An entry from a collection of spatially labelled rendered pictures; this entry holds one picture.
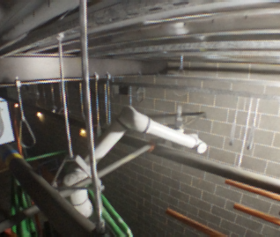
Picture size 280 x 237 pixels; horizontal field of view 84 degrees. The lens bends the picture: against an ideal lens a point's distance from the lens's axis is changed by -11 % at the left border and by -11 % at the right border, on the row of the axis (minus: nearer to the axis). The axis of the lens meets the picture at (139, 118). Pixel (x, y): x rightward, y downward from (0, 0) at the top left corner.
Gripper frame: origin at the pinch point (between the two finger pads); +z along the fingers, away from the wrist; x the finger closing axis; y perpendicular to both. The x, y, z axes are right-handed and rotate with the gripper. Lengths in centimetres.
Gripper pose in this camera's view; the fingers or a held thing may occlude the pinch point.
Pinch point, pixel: (179, 107)
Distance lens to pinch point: 140.7
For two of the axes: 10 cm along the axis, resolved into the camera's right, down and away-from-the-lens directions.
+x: -1.7, 2.7, -9.5
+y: 9.9, 0.5, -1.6
